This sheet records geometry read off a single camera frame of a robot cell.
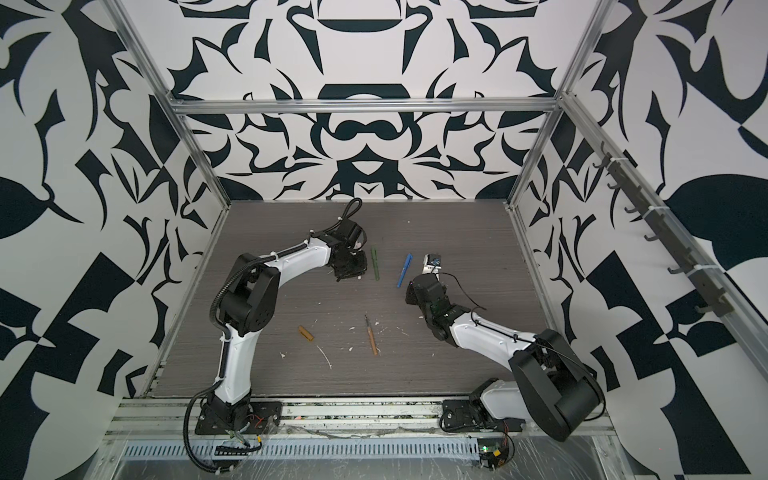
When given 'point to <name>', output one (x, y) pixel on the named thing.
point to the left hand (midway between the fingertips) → (368, 266)
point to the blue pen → (409, 258)
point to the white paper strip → (329, 363)
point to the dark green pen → (375, 261)
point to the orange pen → (372, 336)
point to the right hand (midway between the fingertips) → (417, 278)
